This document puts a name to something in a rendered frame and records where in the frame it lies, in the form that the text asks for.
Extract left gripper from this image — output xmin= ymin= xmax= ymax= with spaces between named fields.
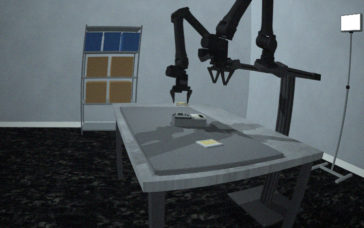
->
xmin=207 ymin=51 xmax=235 ymax=86

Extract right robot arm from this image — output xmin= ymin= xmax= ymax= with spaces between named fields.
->
xmin=166 ymin=7 xmax=209 ymax=86

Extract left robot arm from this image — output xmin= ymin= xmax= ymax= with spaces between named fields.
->
xmin=198 ymin=0 xmax=278 ymax=68

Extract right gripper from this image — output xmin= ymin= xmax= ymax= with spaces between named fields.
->
xmin=170 ymin=85 xmax=192 ymax=104

